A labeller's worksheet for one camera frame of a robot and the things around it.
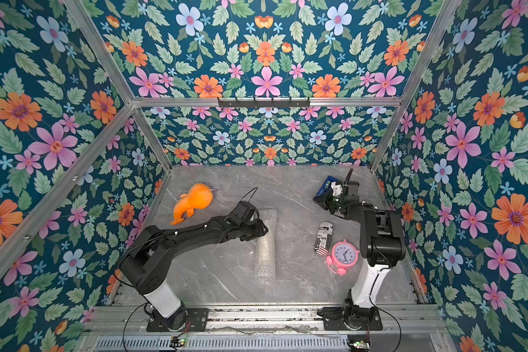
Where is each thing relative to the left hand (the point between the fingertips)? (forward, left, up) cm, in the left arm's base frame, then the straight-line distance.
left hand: (268, 231), depth 90 cm
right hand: (+14, -24, +3) cm, 28 cm away
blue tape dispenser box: (+15, -26, +1) cm, 30 cm away
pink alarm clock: (-11, -30, -3) cm, 32 cm away
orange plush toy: (+19, +31, +2) cm, 37 cm away
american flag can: (0, -25, -2) cm, 25 cm away
